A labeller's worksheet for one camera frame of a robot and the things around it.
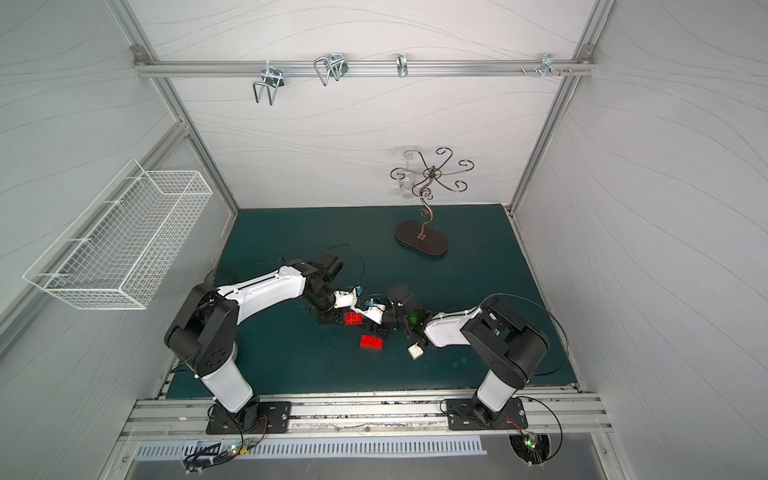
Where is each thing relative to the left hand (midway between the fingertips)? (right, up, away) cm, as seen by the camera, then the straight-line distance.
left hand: (342, 315), depth 88 cm
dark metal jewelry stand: (+23, +25, +23) cm, 41 cm away
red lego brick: (+9, -7, -4) cm, 12 cm away
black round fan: (+50, -28, -16) cm, 59 cm away
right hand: (+6, +2, -1) cm, 6 cm away
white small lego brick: (+22, -9, -5) cm, 24 cm away
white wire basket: (-49, +20, -19) cm, 56 cm away
